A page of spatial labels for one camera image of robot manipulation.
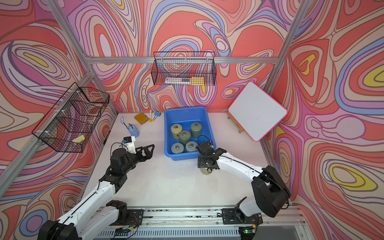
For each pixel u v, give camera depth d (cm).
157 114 120
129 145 72
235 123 108
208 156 62
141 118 115
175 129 99
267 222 73
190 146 89
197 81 82
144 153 72
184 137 96
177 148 88
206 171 86
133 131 100
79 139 72
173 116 114
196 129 100
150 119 115
